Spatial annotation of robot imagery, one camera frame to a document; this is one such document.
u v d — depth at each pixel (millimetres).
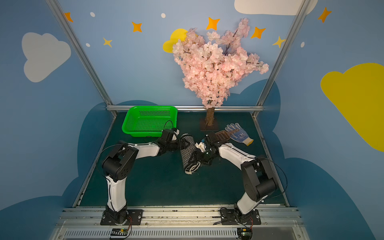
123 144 566
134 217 743
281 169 459
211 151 679
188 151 901
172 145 867
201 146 841
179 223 739
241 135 1076
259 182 458
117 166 529
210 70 711
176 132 950
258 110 1163
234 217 737
